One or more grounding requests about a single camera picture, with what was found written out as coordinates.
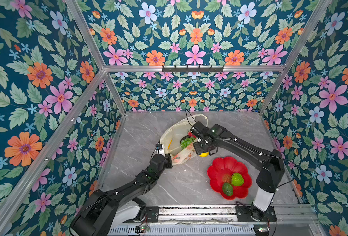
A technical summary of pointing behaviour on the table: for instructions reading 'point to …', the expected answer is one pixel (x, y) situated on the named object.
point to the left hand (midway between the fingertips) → (172, 153)
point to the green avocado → (227, 189)
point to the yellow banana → (170, 143)
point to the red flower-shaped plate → (220, 172)
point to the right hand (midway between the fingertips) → (203, 145)
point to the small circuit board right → (262, 229)
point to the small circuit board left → (141, 229)
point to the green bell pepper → (237, 179)
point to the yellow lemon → (204, 154)
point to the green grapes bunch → (186, 142)
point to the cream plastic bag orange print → (171, 136)
